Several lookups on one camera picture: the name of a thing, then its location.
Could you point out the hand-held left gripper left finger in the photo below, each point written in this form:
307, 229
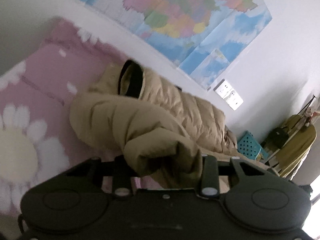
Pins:
122, 177

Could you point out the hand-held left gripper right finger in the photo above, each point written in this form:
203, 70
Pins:
209, 177

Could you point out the beige down jacket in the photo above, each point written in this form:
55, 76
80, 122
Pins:
150, 120

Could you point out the clothes rack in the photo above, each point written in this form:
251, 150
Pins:
308, 102

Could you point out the teal perforated plastic basket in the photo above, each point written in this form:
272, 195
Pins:
248, 145

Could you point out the black handbag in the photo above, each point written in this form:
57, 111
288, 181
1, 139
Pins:
278, 137

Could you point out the olive green hanging garment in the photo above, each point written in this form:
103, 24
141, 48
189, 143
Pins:
297, 145

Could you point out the pink floral bedsheet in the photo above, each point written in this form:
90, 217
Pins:
45, 62

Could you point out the white wall socket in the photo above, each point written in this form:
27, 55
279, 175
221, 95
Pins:
236, 102
229, 94
222, 87

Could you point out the colourful wall map poster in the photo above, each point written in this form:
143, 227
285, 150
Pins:
187, 17

